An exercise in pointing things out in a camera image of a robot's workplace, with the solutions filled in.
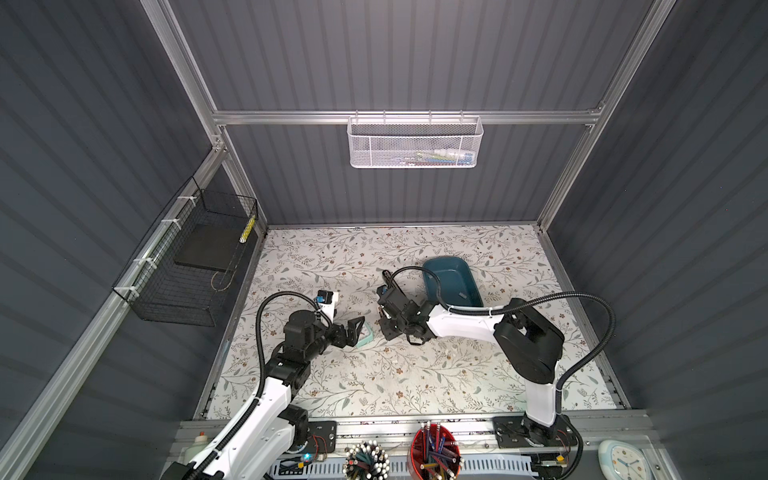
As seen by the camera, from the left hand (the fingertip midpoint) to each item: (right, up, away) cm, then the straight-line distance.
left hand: (349, 315), depth 82 cm
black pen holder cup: (+7, -24, -23) cm, 34 cm away
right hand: (+10, -5, +10) cm, 15 cm away
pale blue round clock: (+64, -31, -14) cm, 73 cm away
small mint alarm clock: (+4, -8, +7) cm, 12 cm away
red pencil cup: (+21, -26, -18) cm, 38 cm away
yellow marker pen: (-28, +24, 0) cm, 37 cm away
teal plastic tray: (+35, +6, +22) cm, 42 cm away
